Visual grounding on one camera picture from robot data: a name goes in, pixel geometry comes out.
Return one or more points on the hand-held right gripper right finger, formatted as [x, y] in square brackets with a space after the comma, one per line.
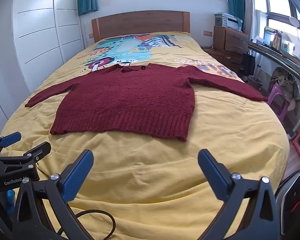
[212, 177]

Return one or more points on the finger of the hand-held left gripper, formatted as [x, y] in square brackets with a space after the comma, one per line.
[11, 138]
[36, 151]

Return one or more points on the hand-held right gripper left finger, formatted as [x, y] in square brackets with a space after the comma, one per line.
[77, 176]

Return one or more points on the dark red knitted sweater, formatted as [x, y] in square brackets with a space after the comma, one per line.
[130, 100]

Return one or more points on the bed with yellow duvet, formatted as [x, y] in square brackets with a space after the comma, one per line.
[165, 180]

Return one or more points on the purple plastic stool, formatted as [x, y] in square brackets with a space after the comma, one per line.
[278, 100]

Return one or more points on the dark waste bin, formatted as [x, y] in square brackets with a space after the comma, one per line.
[255, 82]

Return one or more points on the white wardrobe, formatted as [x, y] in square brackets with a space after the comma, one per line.
[40, 30]

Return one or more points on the dark wooden nightstand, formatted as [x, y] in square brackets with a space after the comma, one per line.
[227, 60]

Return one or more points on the black bag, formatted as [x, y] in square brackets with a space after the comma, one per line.
[248, 63]

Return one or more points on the beige jacket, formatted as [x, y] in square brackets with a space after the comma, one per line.
[287, 80]

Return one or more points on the glass-topped desk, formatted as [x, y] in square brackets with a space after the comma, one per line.
[285, 60]

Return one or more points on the wooden dresser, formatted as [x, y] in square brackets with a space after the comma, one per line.
[230, 40]

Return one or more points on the books on desk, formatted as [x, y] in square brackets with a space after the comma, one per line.
[273, 38]

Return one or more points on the white printer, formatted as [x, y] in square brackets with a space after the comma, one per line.
[227, 21]

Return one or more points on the wooden headboard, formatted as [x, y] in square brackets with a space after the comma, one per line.
[140, 22]

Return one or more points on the white desk lamp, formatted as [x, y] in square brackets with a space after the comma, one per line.
[293, 22]

